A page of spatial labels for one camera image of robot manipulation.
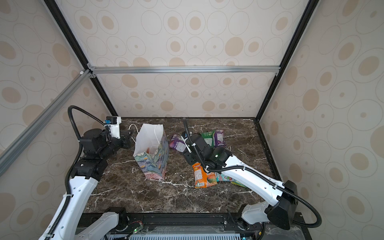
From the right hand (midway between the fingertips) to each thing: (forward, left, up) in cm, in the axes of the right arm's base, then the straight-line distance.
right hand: (189, 149), depth 74 cm
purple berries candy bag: (+20, -19, -17) cm, 32 cm away
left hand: (+4, +24, +12) cm, 27 cm away
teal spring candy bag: (-6, -17, -20) cm, 27 cm away
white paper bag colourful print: (+12, +26, -19) cm, 34 cm away
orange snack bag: (-7, -7, -20) cm, 22 cm away
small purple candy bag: (+18, +10, -19) cm, 28 cm away
